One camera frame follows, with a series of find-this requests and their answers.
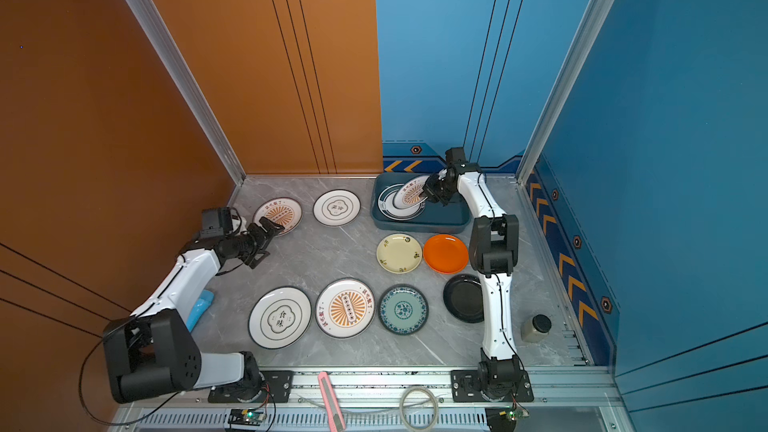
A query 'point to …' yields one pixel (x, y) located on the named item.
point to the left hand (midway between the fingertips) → (277, 234)
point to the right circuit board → (504, 419)
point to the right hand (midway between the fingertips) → (418, 193)
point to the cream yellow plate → (399, 253)
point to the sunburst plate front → (344, 307)
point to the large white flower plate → (278, 317)
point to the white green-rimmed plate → (388, 208)
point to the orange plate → (445, 253)
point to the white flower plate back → (336, 207)
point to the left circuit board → (252, 416)
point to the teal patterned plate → (403, 309)
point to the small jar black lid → (536, 329)
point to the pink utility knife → (331, 402)
